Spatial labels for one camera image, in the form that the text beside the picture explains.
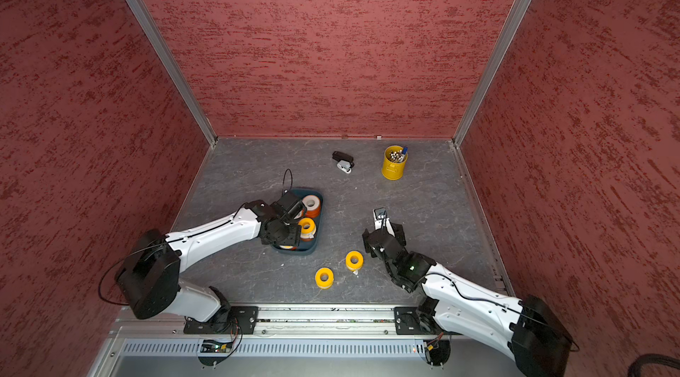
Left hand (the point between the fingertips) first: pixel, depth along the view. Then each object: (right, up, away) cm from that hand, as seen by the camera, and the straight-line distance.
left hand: (286, 243), depth 85 cm
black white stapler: (+19, +26, +25) cm, 41 cm away
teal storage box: (+7, -2, +1) cm, 7 cm away
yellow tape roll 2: (0, -2, +1) cm, 2 cm away
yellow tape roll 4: (+13, -11, -5) cm, 18 cm away
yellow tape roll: (+7, +3, +3) cm, 8 cm away
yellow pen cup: (+38, +27, +15) cm, 49 cm away
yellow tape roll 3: (+23, -6, 0) cm, 23 cm away
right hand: (+30, +4, -1) cm, 31 cm away
